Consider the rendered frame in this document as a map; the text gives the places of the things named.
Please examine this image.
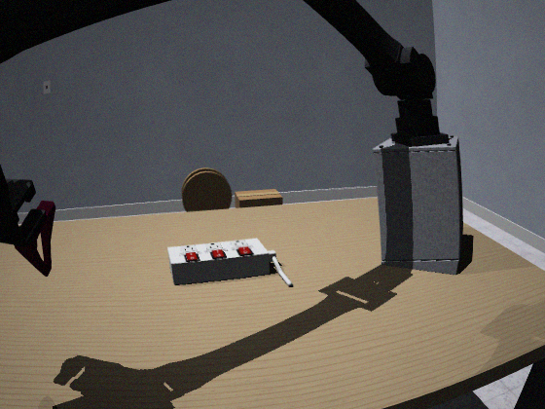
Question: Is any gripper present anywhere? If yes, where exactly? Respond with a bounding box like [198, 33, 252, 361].
[0, 165, 55, 277]

